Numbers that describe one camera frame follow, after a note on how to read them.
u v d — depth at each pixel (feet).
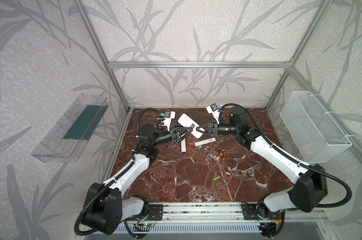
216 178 2.78
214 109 2.11
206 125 2.14
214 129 2.03
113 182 1.44
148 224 2.32
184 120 2.27
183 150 3.10
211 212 2.47
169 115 2.14
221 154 3.07
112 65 3.06
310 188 1.33
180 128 2.18
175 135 2.07
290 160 1.50
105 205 1.30
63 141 2.10
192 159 3.01
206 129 2.15
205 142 3.33
